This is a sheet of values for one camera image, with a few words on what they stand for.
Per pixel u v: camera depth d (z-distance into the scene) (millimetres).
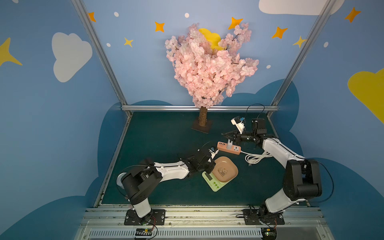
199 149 689
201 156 675
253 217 736
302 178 459
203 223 734
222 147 986
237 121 771
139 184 454
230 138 838
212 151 766
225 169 879
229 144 941
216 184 839
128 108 1188
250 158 952
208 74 746
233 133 800
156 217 748
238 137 768
